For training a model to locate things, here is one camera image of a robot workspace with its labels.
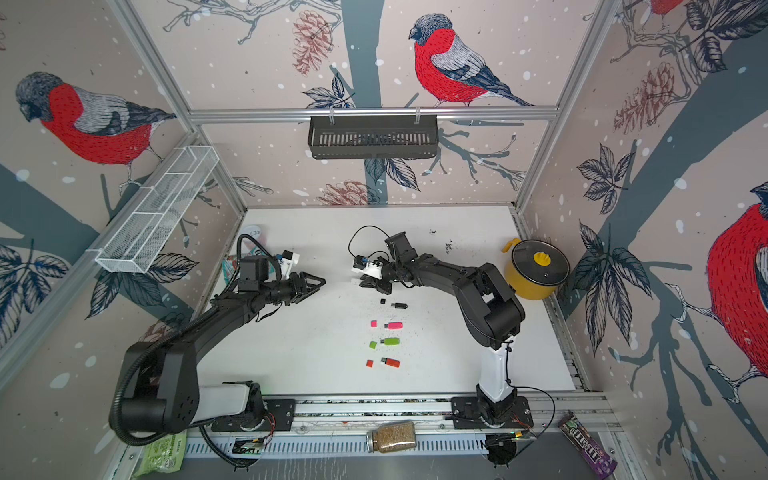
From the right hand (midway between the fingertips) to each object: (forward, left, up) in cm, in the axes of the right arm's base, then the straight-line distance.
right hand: (366, 275), depth 93 cm
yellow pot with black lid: (+5, -54, -1) cm, 55 cm away
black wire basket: (+46, 0, +21) cm, 50 cm away
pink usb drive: (-13, -9, -8) cm, 18 cm away
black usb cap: (-5, -5, -8) cm, 11 cm away
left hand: (-6, +11, +7) cm, 14 cm away
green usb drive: (-18, -8, -7) cm, 21 cm away
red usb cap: (-25, -3, -7) cm, 26 cm away
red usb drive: (-24, -9, -7) cm, 27 cm away
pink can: (+18, +44, -1) cm, 48 cm away
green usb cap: (-19, -3, -7) cm, 21 cm away
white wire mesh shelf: (-7, +54, +24) cm, 60 cm away
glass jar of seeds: (-42, -10, -3) cm, 43 cm away
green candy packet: (+4, +48, -4) cm, 49 cm away
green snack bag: (-47, +43, -6) cm, 64 cm away
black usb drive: (-7, -11, -7) cm, 14 cm away
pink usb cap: (-13, -3, -8) cm, 15 cm away
